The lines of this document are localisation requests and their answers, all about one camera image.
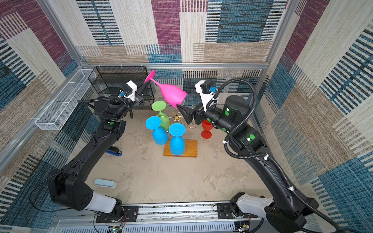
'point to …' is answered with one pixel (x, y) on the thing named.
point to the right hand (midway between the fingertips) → (189, 100)
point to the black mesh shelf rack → (108, 80)
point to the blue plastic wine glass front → (177, 142)
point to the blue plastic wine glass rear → (160, 134)
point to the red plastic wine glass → (207, 126)
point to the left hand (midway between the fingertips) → (148, 79)
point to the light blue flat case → (104, 183)
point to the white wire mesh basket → (54, 116)
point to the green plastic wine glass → (160, 106)
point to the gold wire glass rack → (176, 116)
